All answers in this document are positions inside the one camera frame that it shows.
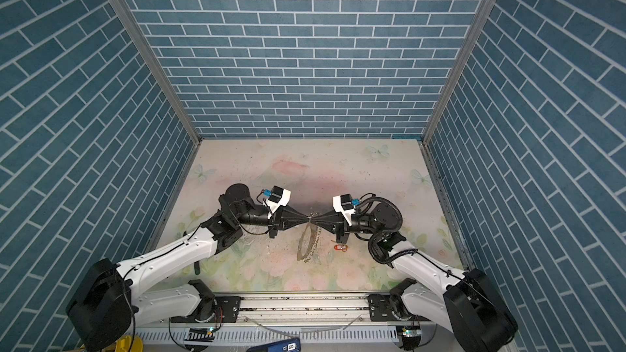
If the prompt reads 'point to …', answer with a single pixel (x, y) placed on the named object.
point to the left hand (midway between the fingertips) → (310, 225)
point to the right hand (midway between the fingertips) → (317, 224)
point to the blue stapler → (293, 345)
